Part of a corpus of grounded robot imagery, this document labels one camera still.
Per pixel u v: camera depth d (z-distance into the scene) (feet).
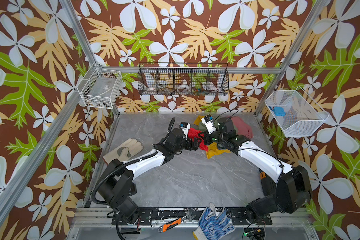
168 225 2.35
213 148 3.18
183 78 3.19
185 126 2.45
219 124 2.14
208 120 2.36
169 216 2.46
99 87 2.83
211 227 2.33
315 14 2.31
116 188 1.44
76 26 2.41
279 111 2.83
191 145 2.41
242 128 3.43
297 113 2.69
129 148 3.24
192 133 2.71
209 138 2.39
